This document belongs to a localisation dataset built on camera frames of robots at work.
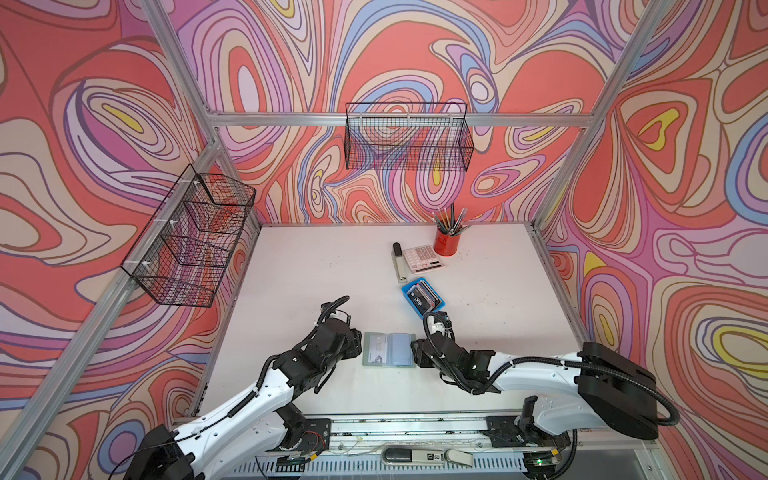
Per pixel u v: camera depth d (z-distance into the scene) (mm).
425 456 670
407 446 725
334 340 620
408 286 976
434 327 768
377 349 866
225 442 449
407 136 962
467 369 624
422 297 950
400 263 1042
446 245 1087
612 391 428
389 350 867
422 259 1074
